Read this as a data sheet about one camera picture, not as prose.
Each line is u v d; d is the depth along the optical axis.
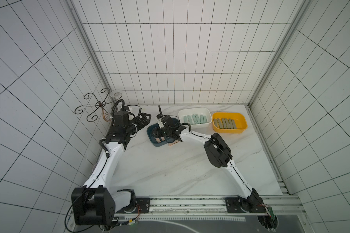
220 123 1.08
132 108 0.74
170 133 0.78
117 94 0.80
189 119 1.11
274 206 0.74
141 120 0.71
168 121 0.77
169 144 0.95
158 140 0.98
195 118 1.10
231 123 1.07
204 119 1.10
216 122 1.07
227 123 1.07
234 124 1.06
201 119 1.10
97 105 0.78
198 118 1.10
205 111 1.10
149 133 0.94
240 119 1.09
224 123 1.07
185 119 1.10
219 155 0.59
